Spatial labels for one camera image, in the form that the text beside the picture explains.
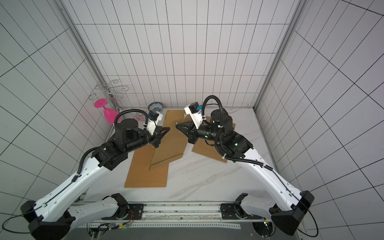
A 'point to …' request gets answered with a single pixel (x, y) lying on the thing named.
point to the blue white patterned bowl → (155, 106)
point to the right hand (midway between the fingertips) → (178, 122)
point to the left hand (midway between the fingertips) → (166, 131)
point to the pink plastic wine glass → (109, 115)
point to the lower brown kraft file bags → (201, 147)
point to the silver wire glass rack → (113, 95)
